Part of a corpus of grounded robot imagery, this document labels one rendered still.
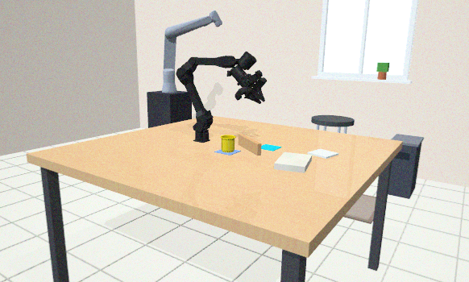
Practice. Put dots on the yellow cup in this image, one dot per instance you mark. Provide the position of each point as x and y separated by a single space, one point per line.
228 143

